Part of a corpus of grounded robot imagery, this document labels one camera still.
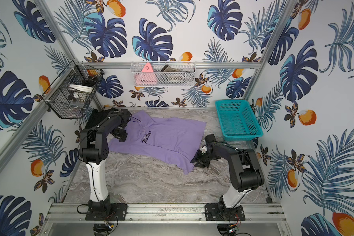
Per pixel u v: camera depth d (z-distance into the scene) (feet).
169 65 2.97
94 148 1.91
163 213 2.46
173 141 3.33
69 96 2.95
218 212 2.41
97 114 3.79
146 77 2.95
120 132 2.92
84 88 2.62
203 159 2.65
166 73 3.03
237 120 3.73
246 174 1.57
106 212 2.20
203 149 2.96
